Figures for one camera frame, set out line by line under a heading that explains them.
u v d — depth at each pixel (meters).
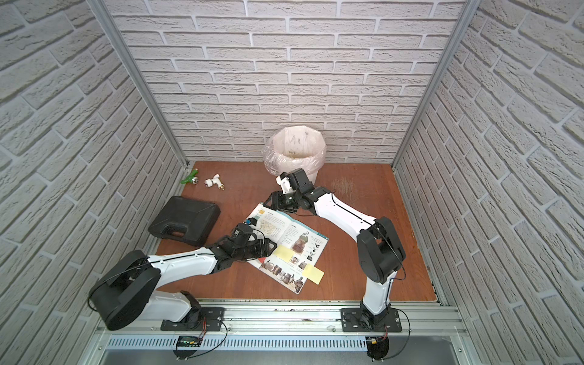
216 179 1.10
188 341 0.72
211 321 0.74
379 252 0.47
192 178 1.10
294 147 1.03
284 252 0.89
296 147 1.03
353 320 0.73
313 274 0.84
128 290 0.43
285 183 0.79
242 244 0.70
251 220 0.81
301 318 0.76
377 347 0.70
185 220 0.92
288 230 0.95
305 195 0.66
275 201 0.75
